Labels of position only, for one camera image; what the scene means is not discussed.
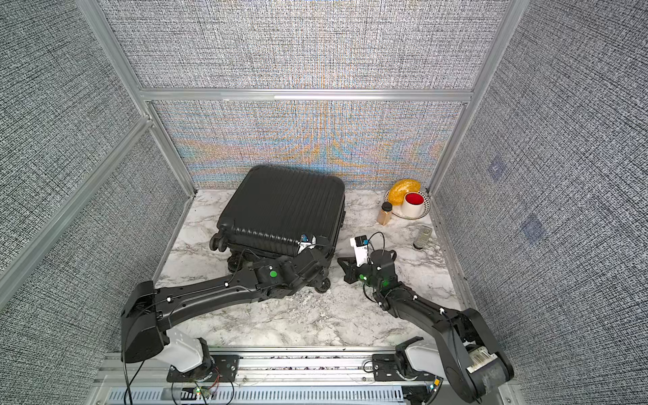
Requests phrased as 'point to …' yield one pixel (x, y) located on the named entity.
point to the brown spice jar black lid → (385, 215)
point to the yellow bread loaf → (402, 187)
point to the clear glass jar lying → (423, 236)
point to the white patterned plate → (396, 210)
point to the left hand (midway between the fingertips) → (323, 268)
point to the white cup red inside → (413, 205)
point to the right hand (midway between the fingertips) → (340, 253)
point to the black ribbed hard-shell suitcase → (271, 213)
